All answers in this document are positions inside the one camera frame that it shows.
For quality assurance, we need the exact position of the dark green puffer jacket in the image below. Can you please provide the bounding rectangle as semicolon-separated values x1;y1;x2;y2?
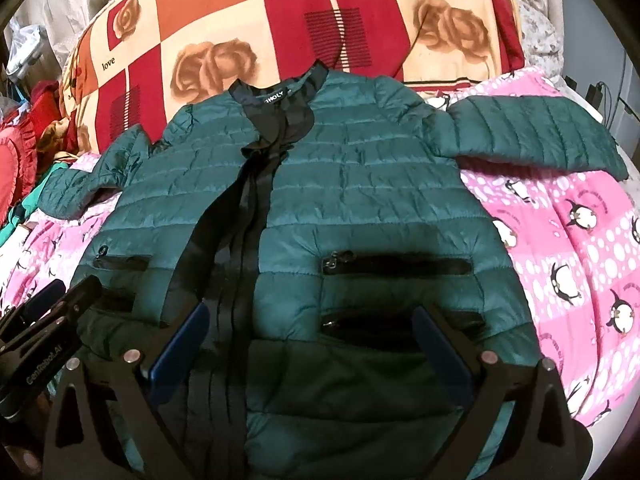
39;63;628;479

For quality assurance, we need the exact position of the teal green garment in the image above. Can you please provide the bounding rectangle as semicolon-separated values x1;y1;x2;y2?
0;162;68;245

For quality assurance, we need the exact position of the red heart ruffled pillow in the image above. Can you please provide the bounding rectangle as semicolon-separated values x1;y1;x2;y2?
0;114;38;226

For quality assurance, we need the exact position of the red garment pile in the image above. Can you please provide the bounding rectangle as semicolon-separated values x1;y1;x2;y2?
29;80;78;166

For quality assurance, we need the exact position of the pink penguin bedsheet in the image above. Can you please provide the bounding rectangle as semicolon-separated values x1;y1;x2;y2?
0;66;640;480

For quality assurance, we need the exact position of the white plastic bag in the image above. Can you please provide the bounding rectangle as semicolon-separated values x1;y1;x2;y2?
6;25;48;82

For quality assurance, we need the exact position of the red orange rose blanket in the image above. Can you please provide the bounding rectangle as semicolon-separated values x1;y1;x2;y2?
61;0;525;153

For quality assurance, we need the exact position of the white floral quilt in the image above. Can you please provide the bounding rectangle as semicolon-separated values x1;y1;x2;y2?
516;0;564;79

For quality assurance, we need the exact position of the black charger with cable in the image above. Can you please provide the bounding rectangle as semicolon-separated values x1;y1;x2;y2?
562;76;638;128

